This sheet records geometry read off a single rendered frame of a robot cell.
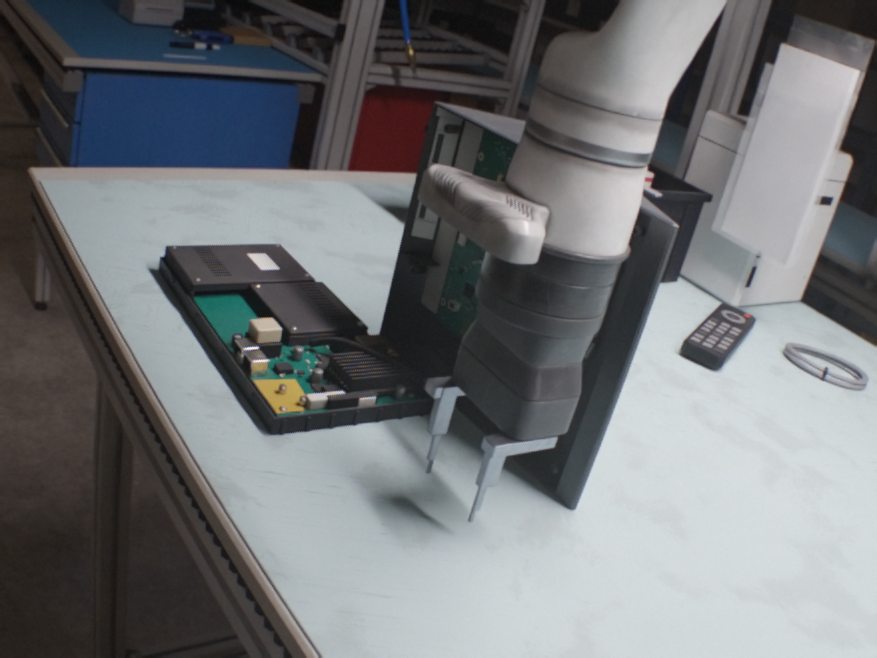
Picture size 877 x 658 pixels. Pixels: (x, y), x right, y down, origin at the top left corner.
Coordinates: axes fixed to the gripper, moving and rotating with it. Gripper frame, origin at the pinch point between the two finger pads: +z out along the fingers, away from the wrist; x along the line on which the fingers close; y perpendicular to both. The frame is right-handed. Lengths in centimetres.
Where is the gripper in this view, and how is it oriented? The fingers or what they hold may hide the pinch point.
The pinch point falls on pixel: (448, 495)
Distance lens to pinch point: 55.7
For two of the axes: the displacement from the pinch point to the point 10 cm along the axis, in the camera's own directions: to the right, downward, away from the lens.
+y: 8.3, -0.4, 5.5
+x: -5.0, -4.6, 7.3
